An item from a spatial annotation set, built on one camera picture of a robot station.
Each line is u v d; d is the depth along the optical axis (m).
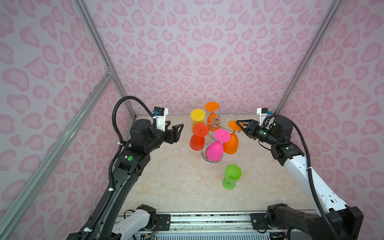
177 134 0.58
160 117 0.55
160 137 0.55
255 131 0.63
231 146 0.77
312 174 0.45
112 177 0.42
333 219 0.37
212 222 0.75
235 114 1.23
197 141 0.78
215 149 0.73
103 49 0.82
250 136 0.66
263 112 0.66
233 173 0.80
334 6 0.69
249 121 0.65
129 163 0.44
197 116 0.75
